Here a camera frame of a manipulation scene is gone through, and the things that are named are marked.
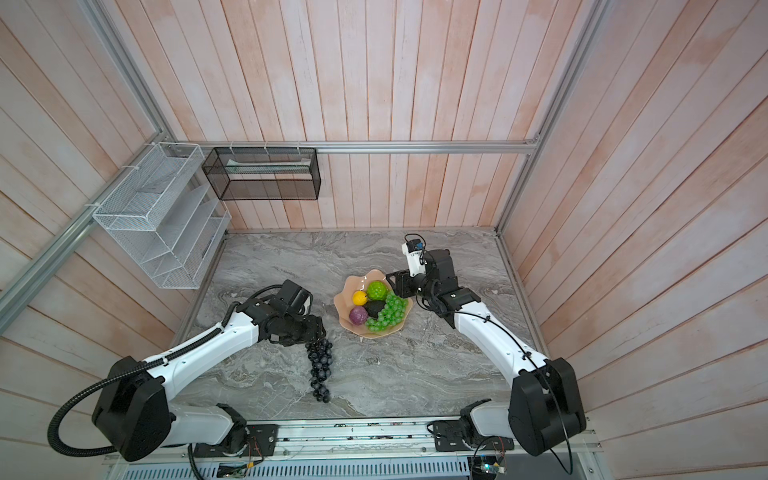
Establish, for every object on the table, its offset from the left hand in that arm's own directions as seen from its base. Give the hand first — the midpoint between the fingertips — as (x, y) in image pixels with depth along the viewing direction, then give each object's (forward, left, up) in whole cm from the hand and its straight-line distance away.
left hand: (315, 341), depth 82 cm
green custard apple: (+17, -17, 0) cm, 24 cm away
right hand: (+15, -22, +11) cm, 29 cm away
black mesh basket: (+55, +23, +17) cm, 62 cm away
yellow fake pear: (+16, -11, -3) cm, 20 cm away
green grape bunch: (+9, -21, -1) cm, 23 cm away
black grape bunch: (-4, -1, -2) cm, 4 cm away
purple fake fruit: (+9, -12, -2) cm, 15 cm away
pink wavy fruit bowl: (+16, -6, -4) cm, 17 cm away
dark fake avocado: (+13, -16, -3) cm, 20 cm away
